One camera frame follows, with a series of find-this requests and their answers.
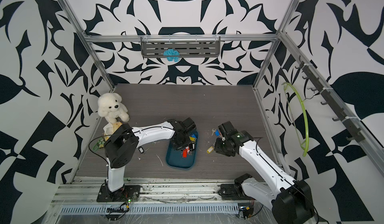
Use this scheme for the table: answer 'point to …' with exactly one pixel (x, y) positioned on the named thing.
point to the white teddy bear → (110, 106)
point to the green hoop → (305, 154)
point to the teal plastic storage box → (174, 158)
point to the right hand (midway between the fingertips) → (217, 147)
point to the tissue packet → (110, 129)
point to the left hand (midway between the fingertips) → (188, 143)
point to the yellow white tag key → (210, 149)
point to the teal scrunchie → (171, 52)
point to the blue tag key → (216, 131)
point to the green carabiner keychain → (100, 144)
